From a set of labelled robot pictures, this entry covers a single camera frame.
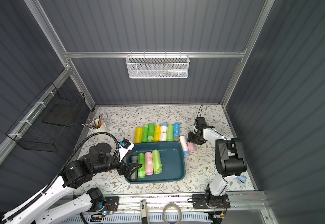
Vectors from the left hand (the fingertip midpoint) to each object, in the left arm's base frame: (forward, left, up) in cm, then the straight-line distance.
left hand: (136, 161), depth 65 cm
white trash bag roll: (+23, -26, -20) cm, 40 cm away
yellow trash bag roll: (+28, +6, -20) cm, 35 cm away
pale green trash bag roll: (+6, -9, -18) cm, 21 cm away
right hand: (+24, -33, -20) cm, 45 cm away
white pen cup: (+33, +34, -15) cm, 50 cm away
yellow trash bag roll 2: (+29, -8, -20) cm, 36 cm away
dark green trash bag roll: (+30, -3, -20) cm, 36 cm away
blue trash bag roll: (+30, -22, -19) cm, 42 cm away
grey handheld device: (-20, -4, -18) cm, 28 cm away
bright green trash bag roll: (+26, +1, -20) cm, 33 cm away
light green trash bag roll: (+29, -17, -20) cm, 39 cm away
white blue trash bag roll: (+29, -12, -20) cm, 37 cm away
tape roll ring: (-18, -21, -19) cm, 34 cm away
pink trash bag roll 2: (+18, -31, -19) cm, 40 cm away
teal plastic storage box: (+12, -19, -22) cm, 31 cm away
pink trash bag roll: (+7, -4, -19) cm, 20 cm away
